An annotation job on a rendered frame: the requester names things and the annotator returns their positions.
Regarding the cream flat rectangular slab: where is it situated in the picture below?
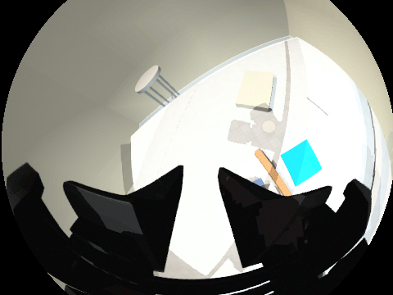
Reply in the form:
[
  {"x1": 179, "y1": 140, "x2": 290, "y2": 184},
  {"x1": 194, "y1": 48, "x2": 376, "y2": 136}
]
[{"x1": 235, "y1": 71, "x2": 274, "y2": 112}]

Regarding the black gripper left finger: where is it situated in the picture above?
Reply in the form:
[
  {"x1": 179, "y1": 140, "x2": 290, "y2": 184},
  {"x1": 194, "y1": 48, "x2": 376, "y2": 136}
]
[{"x1": 63, "y1": 165, "x2": 183, "y2": 272}]

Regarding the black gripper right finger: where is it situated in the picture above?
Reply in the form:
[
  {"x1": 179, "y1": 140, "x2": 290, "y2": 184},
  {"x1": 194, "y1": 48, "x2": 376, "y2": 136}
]
[{"x1": 217, "y1": 167, "x2": 333, "y2": 268}]

